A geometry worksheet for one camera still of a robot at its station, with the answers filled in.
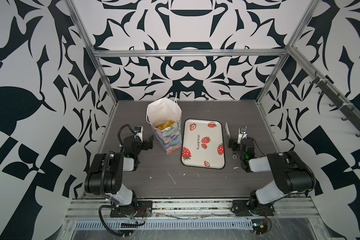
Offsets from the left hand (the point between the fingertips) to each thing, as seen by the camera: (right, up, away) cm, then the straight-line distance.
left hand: (142, 133), depth 94 cm
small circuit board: (+60, -41, -23) cm, 77 cm away
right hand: (+60, -1, +1) cm, 60 cm away
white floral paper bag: (+13, +11, +5) cm, 18 cm away
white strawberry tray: (+37, -8, +2) cm, 38 cm away
